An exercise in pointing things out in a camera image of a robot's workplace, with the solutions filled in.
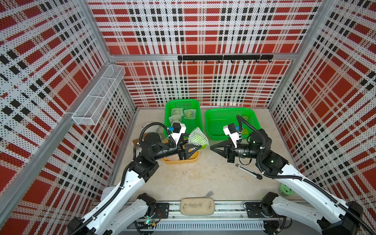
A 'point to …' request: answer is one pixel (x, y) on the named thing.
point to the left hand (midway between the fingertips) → (199, 140)
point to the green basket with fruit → (216, 118)
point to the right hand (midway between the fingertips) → (213, 149)
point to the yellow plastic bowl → (175, 159)
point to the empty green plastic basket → (187, 111)
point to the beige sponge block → (197, 206)
